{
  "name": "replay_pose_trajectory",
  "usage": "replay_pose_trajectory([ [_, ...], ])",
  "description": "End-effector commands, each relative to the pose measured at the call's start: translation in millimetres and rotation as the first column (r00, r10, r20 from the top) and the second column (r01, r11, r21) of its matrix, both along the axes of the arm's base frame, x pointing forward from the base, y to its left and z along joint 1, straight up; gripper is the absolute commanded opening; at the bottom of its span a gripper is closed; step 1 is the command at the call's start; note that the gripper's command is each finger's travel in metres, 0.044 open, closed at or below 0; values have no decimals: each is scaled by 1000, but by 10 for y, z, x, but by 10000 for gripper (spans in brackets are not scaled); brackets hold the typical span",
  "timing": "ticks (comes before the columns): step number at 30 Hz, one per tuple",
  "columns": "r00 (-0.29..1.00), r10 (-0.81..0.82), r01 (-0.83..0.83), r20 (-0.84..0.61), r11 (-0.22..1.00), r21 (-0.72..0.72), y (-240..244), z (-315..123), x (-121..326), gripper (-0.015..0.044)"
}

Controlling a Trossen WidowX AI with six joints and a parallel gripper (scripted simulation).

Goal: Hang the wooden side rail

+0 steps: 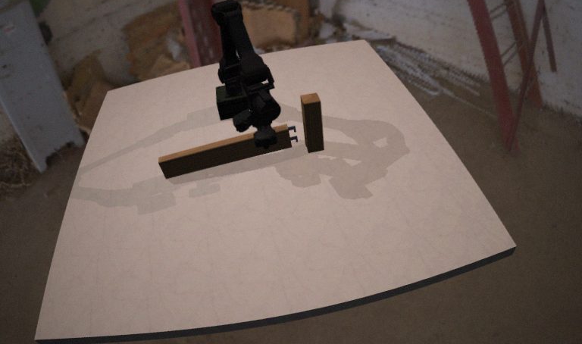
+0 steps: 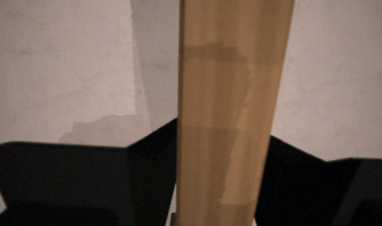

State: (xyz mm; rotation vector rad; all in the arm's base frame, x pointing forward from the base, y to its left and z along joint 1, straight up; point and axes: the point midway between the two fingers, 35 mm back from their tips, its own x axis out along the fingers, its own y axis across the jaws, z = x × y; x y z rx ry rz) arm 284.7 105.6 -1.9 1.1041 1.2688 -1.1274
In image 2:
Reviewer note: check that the brown wooden rail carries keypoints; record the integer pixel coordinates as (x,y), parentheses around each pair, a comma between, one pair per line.
(230,63)

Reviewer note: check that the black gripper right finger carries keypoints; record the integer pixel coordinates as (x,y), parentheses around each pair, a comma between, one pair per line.
(300,189)

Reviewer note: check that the brown wooden post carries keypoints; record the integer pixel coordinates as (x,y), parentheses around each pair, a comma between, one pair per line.
(172,219)

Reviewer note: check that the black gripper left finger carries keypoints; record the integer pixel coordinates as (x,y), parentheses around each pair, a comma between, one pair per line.
(136,182)

